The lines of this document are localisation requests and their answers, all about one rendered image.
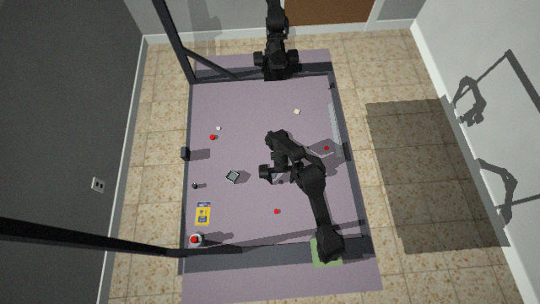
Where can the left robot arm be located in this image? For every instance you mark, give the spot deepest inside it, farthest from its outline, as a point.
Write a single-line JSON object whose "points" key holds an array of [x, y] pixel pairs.
{"points": [[276, 22]]}

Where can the light grey flat bar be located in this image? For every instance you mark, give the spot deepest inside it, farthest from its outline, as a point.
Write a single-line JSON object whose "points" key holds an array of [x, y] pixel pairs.
{"points": [[334, 130]]}

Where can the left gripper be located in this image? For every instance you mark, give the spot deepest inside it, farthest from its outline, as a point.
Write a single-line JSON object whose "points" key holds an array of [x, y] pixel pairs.
{"points": [[259, 60]]}

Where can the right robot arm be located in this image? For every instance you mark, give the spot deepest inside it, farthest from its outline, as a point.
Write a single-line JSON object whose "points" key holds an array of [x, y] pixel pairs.
{"points": [[312, 182]]}

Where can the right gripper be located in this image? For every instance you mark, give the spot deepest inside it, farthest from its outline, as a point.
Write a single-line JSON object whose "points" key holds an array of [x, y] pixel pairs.
{"points": [[279, 167]]}

